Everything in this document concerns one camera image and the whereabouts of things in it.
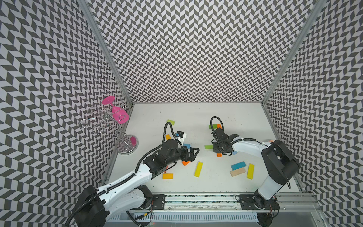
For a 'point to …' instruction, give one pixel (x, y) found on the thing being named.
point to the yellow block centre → (198, 169)
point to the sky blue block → (187, 145)
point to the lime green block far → (172, 122)
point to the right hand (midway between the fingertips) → (218, 150)
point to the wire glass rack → (101, 120)
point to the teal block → (238, 165)
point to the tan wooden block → (237, 171)
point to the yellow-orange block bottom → (168, 176)
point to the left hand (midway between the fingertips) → (192, 150)
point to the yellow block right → (250, 171)
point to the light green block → (209, 147)
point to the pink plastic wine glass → (119, 115)
